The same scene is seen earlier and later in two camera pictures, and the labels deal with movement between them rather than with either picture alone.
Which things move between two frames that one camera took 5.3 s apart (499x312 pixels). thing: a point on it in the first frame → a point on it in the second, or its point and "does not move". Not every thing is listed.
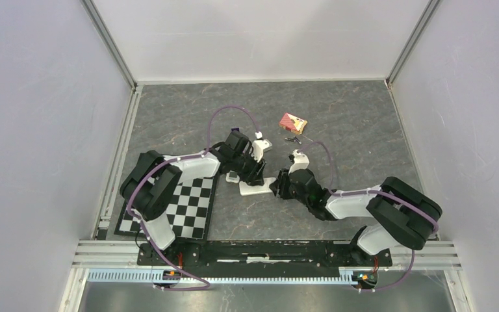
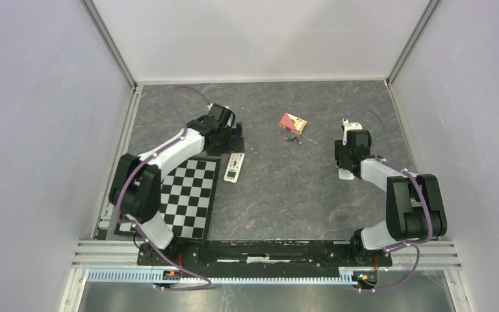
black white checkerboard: (190, 214) does not move
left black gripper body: (247, 164) → (225, 143)
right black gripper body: (285, 190) → (342, 153)
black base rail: (262, 259) does not move
